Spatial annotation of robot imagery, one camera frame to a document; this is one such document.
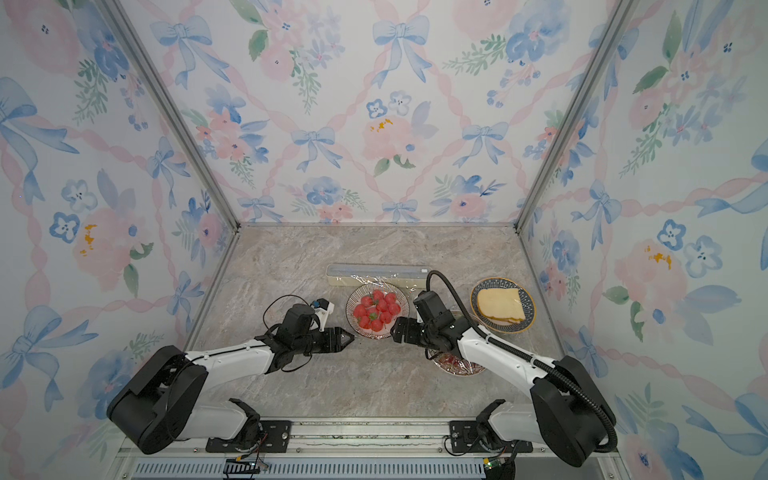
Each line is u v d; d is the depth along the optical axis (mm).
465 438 733
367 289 980
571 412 413
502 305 950
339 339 792
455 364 818
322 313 817
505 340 521
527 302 954
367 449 733
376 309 927
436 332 649
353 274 980
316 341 760
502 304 957
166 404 421
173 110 860
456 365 819
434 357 703
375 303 954
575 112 862
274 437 737
